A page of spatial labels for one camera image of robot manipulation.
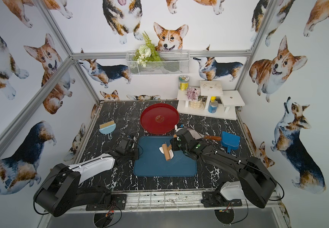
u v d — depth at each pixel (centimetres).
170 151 88
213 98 108
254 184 41
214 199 67
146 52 77
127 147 71
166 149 89
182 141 64
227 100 101
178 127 76
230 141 97
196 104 111
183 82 103
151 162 88
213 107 107
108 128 104
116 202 73
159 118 110
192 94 95
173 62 92
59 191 42
